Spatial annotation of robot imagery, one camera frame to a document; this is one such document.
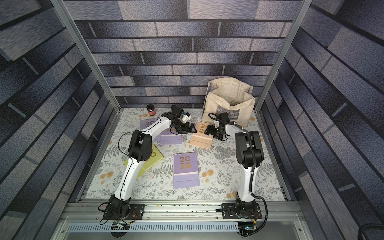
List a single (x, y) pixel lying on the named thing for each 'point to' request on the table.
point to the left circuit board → (120, 226)
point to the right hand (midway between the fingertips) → (209, 133)
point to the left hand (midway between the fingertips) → (193, 130)
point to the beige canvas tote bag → (229, 95)
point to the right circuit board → (246, 228)
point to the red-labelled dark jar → (151, 109)
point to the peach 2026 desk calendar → (200, 138)
